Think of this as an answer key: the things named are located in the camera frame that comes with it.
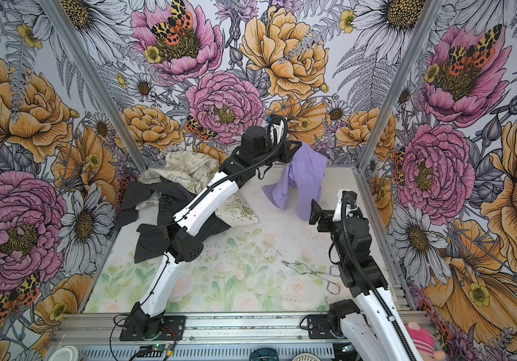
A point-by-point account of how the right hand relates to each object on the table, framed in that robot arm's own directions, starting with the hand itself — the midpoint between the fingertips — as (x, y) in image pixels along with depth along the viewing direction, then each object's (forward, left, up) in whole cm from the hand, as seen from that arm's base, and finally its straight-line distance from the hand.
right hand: (325, 207), depth 72 cm
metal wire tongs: (-9, +6, -27) cm, 29 cm away
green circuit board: (-33, +55, -27) cm, 69 cm away
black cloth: (+7, +67, -27) cm, 72 cm away
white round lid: (-34, +76, -19) cm, 86 cm away
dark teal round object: (-36, +21, -20) cm, 46 cm away
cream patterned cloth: (+38, +55, -19) cm, 69 cm away
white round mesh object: (-36, +8, -23) cm, 44 cm away
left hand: (+18, +6, +9) cm, 21 cm away
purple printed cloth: (+13, +5, +2) cm, 14 cm away
